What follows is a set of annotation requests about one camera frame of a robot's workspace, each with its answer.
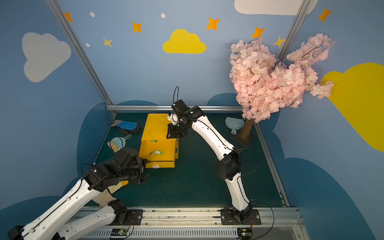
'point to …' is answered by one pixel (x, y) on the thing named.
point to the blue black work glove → (127, 127)
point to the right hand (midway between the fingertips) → (170, 136)
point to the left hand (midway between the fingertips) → (153, 162)
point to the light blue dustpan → (234, 124)
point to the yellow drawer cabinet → (156, 127)
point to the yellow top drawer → (167, 160)
